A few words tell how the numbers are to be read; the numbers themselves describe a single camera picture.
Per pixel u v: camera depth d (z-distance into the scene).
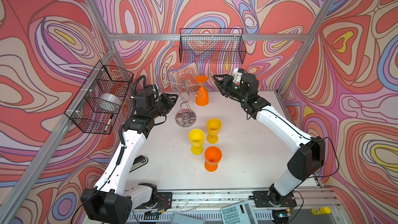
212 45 0.96
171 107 0.63
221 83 0.66
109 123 0.72
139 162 0.83
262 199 0.73
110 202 0.36
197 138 0.85
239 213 0.69
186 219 0.65
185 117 1.02
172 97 0.69
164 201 0.72
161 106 0.62
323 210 0.64
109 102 0.70
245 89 0.58
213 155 0.76
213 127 0.91
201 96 0.88
